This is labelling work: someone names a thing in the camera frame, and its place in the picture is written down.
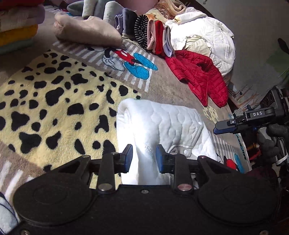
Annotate white quilted jacket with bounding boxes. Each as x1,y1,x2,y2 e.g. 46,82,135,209
116,98,217,185

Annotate right black green gloved hand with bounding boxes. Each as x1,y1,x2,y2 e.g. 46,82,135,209
257,124,288,160

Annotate red quilted jacket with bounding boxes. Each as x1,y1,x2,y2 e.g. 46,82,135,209
165,50,229,108

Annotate white quilted blanket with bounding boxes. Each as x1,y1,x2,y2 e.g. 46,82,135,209
166,7,236,76

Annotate red folded garment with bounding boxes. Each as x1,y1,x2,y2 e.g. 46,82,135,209
155,21,165,57

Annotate pink folded garment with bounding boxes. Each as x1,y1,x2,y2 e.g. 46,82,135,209
146,20,156,53

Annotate striped black white garment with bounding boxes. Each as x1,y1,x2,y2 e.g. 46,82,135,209
134,15,148,50

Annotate tan plush blanket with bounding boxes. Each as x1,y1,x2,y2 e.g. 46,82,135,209
145,0,186,24

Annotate beige folded fleece garment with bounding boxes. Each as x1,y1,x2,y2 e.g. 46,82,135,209
53,12,122,47

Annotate dark purple folded garment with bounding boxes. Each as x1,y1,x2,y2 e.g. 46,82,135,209
114,8,138,37

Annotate pink pillow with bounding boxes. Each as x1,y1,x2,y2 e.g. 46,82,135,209
117,0,159,15

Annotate teal stacked garment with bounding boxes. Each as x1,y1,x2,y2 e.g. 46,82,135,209
0,39,33,55

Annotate grey folded garment row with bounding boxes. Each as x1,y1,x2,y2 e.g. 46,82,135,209
67,0,124,28

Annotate yellow stacked garment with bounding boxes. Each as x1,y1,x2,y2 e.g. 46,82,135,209
0,24,38,46

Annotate lilac floral stacked garment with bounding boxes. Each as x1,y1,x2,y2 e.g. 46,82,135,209
1,4,45,32

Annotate red stacked garment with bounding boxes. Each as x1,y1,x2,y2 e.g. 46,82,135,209
0,0,44,10

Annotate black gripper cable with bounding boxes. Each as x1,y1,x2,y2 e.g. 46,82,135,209
274,136,289,166

